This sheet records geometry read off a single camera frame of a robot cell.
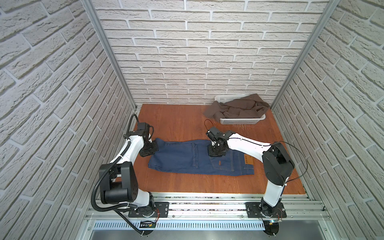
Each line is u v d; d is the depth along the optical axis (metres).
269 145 0.51
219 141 0.66
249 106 1.12
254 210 0.74
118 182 0.46
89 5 0.69
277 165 0.48
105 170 0.41
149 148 0.71
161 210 0.73
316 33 0.78
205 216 0.74
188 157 0.91
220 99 1.17
